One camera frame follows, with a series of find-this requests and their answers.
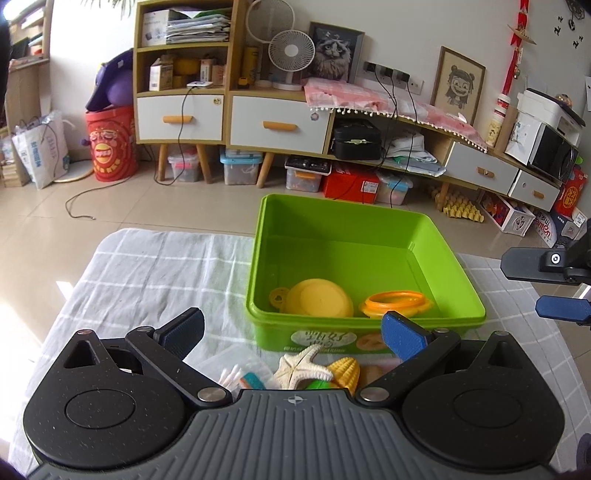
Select orange toy pot lid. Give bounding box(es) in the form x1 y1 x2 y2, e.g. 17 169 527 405
359 290 434 319

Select toy corn with green husk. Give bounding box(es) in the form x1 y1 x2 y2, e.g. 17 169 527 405
305 357 361 395

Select cotton swab jar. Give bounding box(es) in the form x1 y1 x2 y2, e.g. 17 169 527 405
217 365 266 391

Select yellow toy pot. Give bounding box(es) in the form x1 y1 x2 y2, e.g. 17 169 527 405
269 278 355 318

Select white starfish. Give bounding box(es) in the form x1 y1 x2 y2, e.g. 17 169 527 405
273 344 334 390

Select tan rubber hand toy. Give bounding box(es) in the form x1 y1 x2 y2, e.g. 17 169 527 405
358 358 401 389

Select grey checked tablecloth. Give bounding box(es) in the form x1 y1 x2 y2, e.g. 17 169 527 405
16 229 590 471

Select yellow egg tray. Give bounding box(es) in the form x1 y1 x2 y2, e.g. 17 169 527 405
427 186 485 223

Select microwave oven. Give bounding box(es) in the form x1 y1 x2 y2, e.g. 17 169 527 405
505 88 586 182

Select green plastic cookie box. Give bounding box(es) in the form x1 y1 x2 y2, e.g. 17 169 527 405
245 194 486 355

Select red cardboard box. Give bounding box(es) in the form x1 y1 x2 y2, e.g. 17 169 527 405
322 162 380 204

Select clear storage bin pink contents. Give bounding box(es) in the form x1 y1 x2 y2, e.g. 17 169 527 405
167 146 200 182

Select framed cartoon girl picture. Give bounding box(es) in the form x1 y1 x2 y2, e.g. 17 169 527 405
431 46 486 125

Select clear storage bin blue lid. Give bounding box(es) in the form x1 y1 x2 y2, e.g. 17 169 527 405
219 147 263 186

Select black case on shelf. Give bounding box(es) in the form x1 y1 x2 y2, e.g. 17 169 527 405
329 117 382 161

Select red cartoon bucket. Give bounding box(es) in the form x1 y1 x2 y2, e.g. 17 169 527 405
85 105 138 183

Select white paper shopping bag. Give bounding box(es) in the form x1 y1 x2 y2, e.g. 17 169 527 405
12 110 70 190

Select wooden cabinet with white drawers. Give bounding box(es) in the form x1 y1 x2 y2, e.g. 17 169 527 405
133 1 560 211

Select pink lace cloth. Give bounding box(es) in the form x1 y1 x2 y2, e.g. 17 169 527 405
304 78 488 153

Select purple plush toy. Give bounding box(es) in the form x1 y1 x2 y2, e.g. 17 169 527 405
85 49 133 112

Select framed cat picture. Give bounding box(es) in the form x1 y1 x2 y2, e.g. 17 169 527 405
308 22 365 83

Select white desk fan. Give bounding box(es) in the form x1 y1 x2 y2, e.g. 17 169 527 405
267 29 315 91

